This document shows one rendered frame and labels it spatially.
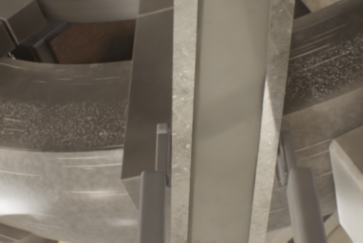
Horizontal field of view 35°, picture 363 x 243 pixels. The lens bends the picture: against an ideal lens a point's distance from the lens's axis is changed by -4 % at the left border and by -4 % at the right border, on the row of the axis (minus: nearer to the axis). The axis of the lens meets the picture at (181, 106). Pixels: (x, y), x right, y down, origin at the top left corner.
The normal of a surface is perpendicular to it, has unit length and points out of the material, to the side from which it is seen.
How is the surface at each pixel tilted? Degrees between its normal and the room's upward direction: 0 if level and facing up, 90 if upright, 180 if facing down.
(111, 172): 49
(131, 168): 90
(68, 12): 21
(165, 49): 90
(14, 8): 90
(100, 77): 90
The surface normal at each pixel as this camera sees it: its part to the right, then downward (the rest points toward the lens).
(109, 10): -0.28, 0.69
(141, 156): -0.28, -0.73
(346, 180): -0.91, 0.40
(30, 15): 0.68, 0.31
